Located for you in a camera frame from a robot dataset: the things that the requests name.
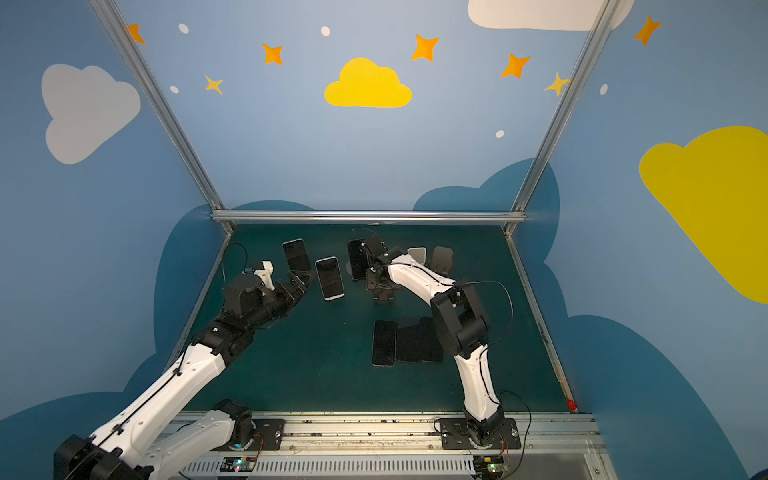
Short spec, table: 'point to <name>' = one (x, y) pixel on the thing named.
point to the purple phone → (384, 343)
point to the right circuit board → (489, 467)
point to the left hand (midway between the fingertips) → (314, 283)
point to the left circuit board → (238, 463)
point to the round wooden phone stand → (442, 260)
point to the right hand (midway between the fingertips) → (383, 279)
